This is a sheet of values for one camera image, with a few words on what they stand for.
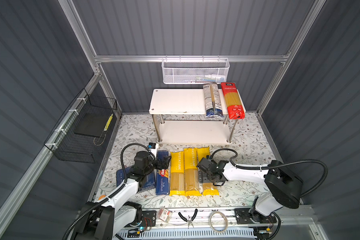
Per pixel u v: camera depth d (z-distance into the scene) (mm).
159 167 763
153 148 758
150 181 788
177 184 826
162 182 824
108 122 785
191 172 861
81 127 750
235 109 700
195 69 989
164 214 736
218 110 716
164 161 771
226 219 721
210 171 677
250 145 1020
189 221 727
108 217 411
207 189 806
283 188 454
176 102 789
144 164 680
